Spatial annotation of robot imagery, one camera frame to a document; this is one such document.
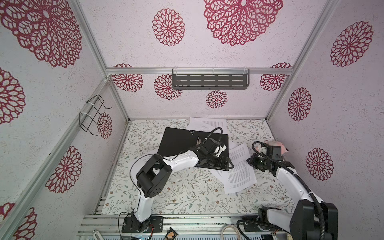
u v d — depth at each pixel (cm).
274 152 66
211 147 70
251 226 73
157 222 76
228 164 75
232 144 106
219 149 75
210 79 96
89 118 76
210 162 76
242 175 85
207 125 117
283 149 97
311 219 41
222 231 71
